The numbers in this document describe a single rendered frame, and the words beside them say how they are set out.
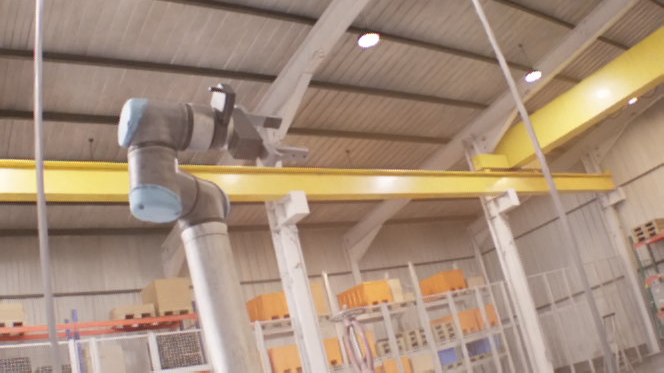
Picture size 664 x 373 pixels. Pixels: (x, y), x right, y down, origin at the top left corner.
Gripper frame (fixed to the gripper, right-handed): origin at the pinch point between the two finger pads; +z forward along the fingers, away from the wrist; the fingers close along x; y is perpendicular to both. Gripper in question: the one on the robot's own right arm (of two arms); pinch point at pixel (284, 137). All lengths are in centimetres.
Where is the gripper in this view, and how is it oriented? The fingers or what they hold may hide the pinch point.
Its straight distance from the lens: 120.6
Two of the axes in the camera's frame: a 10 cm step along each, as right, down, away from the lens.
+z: 8.3, 0.7, 5.5
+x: 4.4, 5.2, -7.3
